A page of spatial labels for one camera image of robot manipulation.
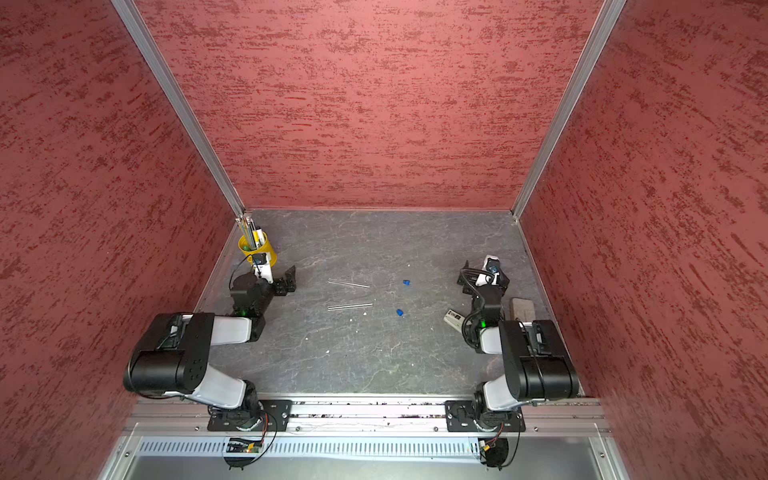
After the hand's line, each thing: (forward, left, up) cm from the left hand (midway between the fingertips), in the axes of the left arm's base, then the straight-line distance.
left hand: (280, 271), depth 94 cm
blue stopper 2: (-10, -38, -7) cm, 40 cm away
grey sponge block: (-10, -77, -4) cm, 77 cm away
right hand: (0, -63, +4) cm, 64 cm away
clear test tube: (0, -21, -8) cm, 23 cm away
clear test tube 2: (-8, -22, -8) cm, 25 cm away
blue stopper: (+1, -41, -8) cm, 42 cm away
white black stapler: (-14, -56, -5) cm, 58 cm away
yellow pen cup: (+9, +7, +1) cm, 11 cm away
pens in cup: (+11, +11, +4) cm, 16 cm away
